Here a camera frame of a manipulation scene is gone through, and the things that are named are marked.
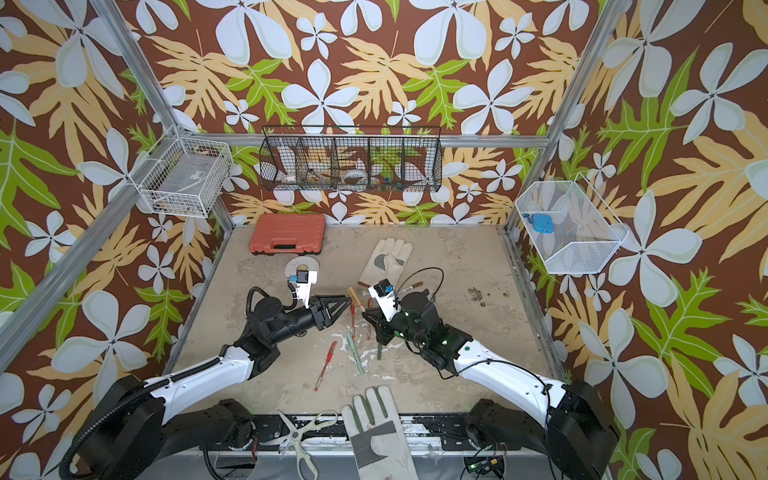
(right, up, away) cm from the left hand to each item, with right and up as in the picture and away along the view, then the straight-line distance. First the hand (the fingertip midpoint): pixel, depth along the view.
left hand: (346, 297), depth 74 cm
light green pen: (+1, -19, +14) cm, 24 cm away
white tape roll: (-24, +7, +34) cm, 42 cm away
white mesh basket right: (+62, +19, +10) cm, 65 cm away
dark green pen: (+8, -18, +15) cm, 25 cm away
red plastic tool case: (-27, +19, +38) cm, 50 cm away
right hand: (+4, -5, +1) cm, 6 cm away
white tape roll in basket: (0, +37, +25) cm, 45 cm away
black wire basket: (-1, +43, +24) cm, 49 cm away
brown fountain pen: (+2, 0, +1) cm, 2 cm away
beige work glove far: (+10, +8, +34) cm, 36 cm away
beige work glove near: (+9, -37, -2) cm, 38 cm away
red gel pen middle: (0, -10, +20) cm, 22 cm away
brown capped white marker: (+20, 0, +31) cm, 37 cm away
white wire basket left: (-49, +34, +12) cm, 61 cm away
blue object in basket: (+56, +20, +13) cm, 61 cm away
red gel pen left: (-7, -20, +13) cm, 25 cm away
